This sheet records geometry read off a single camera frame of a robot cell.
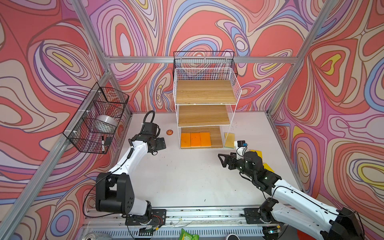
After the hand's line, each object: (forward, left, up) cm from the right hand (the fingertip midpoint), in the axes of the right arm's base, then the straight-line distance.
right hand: (225, 157), depth 80 cm
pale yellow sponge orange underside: (+20, +9, -12) cm, 25 cm away
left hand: (+11, +39, -2) cm, 40 cm away
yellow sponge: (+21, -8, -14) cm, 26 cm away
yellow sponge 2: (+9, -25, -12) cm, 29 cm away
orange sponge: (+19, +22, -10) cm, 31 cm away
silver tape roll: (+13, +60, +19) cm, 64 cm away
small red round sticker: (+29, +34, -12) cm, 46 cm away
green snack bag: (-33, +22, -12) cm, 41 cm away
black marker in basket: (+3, +61, +13) cm, 63 cm away
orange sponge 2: (+18, +16, -11) cm, 27 cm away
